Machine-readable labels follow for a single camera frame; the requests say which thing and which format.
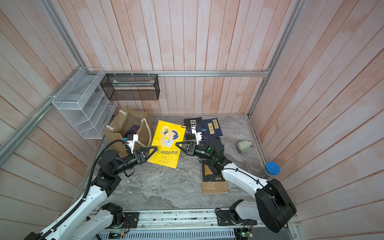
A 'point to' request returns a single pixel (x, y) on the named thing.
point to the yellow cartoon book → (166, 137)
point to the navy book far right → (211, 129)
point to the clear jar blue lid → (271, 169)
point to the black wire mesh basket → (131, 86)
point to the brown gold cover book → (212, 183)
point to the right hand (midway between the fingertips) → (176, 145)
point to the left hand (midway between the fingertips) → (157, 152)
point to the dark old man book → (133, 130)
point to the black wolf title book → (192, 122)
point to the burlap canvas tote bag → (125, 122)
